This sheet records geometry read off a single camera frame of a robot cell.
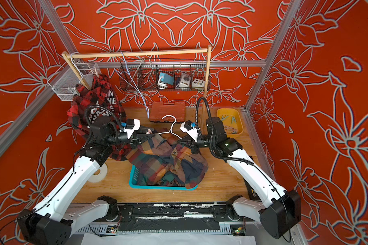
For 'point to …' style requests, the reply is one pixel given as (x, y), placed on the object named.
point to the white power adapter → (185, 81)
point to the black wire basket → (155, 75)
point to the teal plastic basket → (134, 181)
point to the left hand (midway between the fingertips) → (153, 131)
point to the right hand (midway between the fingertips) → (177, 141)
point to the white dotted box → (198, 83)
